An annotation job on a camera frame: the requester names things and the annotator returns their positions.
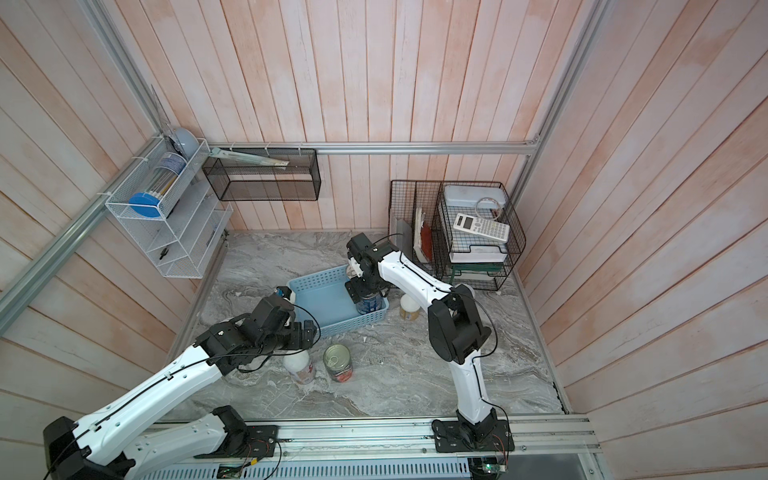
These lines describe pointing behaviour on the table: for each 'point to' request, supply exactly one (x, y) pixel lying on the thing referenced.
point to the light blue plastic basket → (324, 299)
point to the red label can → (338, 362)
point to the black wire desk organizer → (468, 233)
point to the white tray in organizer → (470, 195)
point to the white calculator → (482, 227)
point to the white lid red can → (299, 366)
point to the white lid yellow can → (409, 308)
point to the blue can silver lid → (370, 305)
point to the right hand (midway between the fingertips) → (365, 288)
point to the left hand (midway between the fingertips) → (299, 334)
